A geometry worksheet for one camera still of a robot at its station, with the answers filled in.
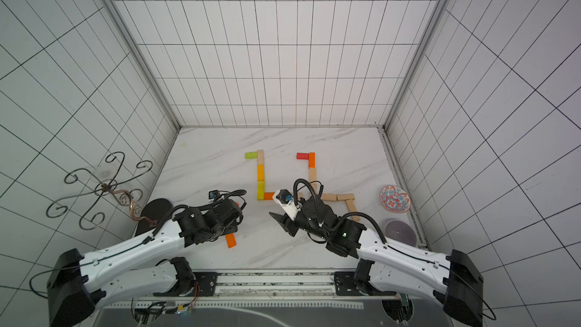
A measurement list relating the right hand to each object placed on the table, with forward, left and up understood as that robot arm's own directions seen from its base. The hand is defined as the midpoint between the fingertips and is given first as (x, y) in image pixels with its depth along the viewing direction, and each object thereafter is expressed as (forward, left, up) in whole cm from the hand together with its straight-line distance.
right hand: (276, 200), depth 72 cm
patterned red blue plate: (+13, -47, -20) cm, 53 cm away
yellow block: (+14, +10, -19) cm, 26 cm away
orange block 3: (-9, +17, -18) cm, 26 cm away
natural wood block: (+24, -13, -20) cm, 34 cm away
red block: (+33, -8, -19) cm, 39 cm away
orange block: (+31, -12, -20) cm, 39 cm away
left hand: (-5, +20, -12) cm, 24 cm away
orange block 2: (+10, +6, -18) cm, 22 cm away
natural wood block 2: (+8, -28, -18) cm, 34 cm away
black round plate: (+2, +52, -20) cm, 56 cm away
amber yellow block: (+23, +12, -19) cm, 32 cm away
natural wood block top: (+31, +13, -18) cm, 38 cm away
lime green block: (+31, +17, -18) cm, 40 cm away
